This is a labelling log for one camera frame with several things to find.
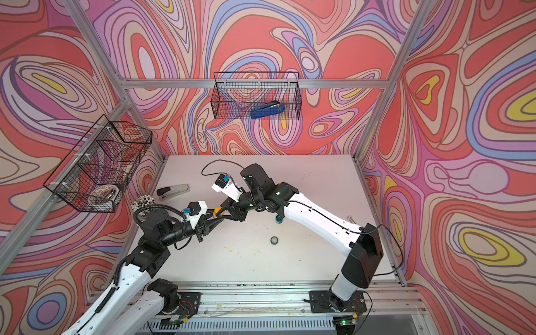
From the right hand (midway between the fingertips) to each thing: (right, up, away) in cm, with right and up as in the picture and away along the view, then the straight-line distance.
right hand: (223, 216), depth 68 cm
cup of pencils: (-34, +3, +12) cm, 36 cm away
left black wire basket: (-49, +14, +6) cm, 51 cm away
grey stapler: (-34, +5, +33) cm, 48 cm away
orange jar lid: (-1, +2, -2) cm, 3 cm away
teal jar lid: (+18, -15, +21) cm, 31 cm away
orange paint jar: (-2, 0, -2) cm, 3 cm away
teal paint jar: (+20, -6, +25) cm, 33 cm away
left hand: (-1, 0, +1) cm, 1 cm away
